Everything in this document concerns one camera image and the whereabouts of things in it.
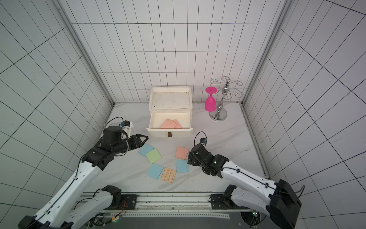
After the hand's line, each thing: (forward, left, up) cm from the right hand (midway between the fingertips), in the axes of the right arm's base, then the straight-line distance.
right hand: (189, 158), depth 81 cm
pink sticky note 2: (+17, +8, +8) cm, 20 cm away
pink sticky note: (+18, +14, +9) cm, 24 cm away
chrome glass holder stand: (+42, -24, -7) cm, 48 cm away
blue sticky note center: (-2, +4, -8) cm, 9 cm away
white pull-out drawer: (+21, +21, +10) cm, 31 cm away
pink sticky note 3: (+6, +5, -6) cm, 10 cm away
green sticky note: (+3, +23, -7) cm, 25 cm away
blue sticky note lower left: (-6, +20, -7) cm, 23 cm away
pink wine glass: (+38, -13, +7) cm, 41 cm away
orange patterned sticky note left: (-8, +12, -7) cm, 16 cm away
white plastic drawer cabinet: (+32, +14, +16) cm, 38 cm away
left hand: (+3, +25, +12) cm, 28 cm away
